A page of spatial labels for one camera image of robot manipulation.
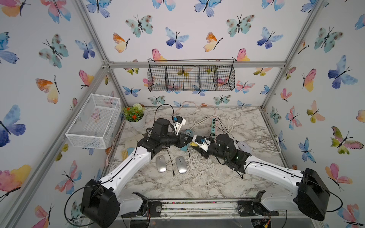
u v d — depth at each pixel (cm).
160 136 59
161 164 89
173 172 87
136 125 101
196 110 118
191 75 98
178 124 68
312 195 41
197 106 128
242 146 96
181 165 87
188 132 101
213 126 98
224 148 59
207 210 75
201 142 62
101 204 39
